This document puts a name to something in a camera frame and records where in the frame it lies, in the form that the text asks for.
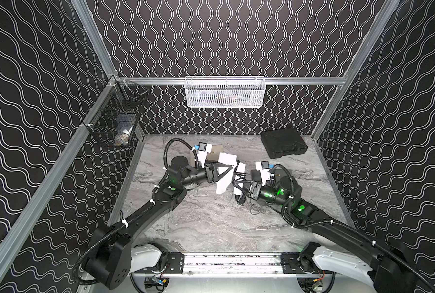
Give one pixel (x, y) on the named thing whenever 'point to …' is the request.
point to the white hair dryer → (237, 172)
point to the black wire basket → (113, 119)
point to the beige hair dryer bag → (213, 155)
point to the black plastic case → (283, 141)
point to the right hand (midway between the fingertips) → (237, 181)
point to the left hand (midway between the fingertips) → (228, 163)
